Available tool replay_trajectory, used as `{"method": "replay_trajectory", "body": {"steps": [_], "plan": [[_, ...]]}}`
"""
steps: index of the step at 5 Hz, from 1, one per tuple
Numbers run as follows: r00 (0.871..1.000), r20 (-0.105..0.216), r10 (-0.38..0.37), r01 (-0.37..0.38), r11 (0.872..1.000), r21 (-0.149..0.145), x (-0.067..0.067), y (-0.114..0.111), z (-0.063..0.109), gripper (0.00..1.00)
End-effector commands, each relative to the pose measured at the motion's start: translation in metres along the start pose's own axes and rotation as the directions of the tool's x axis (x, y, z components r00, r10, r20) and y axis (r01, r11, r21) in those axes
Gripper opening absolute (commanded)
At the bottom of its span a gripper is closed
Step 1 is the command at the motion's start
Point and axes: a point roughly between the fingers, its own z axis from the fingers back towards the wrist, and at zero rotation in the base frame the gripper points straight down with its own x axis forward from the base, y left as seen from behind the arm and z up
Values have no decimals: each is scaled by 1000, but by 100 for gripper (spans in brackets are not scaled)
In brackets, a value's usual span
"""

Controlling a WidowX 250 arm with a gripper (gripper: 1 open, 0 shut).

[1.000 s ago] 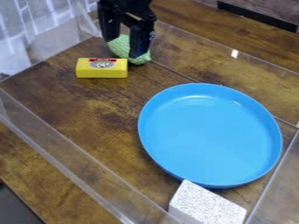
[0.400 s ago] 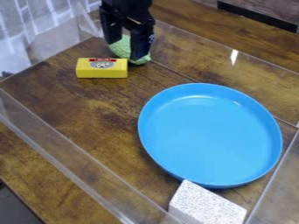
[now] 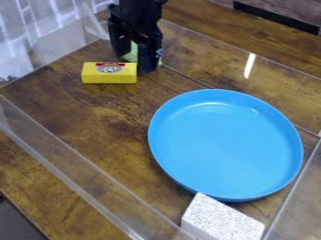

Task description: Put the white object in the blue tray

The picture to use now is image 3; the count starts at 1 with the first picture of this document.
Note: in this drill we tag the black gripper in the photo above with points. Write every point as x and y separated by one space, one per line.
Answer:
135 17

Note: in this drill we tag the clear acrylic enclosure wall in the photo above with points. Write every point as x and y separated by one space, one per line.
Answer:
76 166

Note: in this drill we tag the white speckled foam block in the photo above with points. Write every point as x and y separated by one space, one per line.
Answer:
213 221

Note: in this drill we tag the yellow rectangular box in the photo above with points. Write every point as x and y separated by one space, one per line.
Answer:
108 72

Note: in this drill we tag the green knobbly soft toy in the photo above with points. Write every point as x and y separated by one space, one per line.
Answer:
130 58

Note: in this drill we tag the blue round tray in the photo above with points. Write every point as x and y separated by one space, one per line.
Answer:
225 144

